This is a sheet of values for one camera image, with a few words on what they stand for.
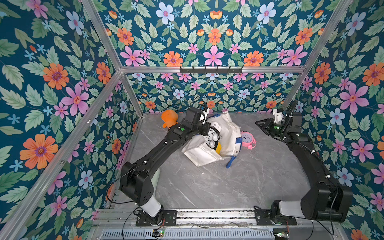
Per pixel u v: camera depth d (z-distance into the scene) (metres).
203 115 0.64
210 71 0.93
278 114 0.73
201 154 0.82
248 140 1.01
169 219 0.73
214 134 0.91
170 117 1.08
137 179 0.42
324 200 0.40
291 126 0.60
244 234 0.77
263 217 0.73
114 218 0.75
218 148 0.93
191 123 0.60
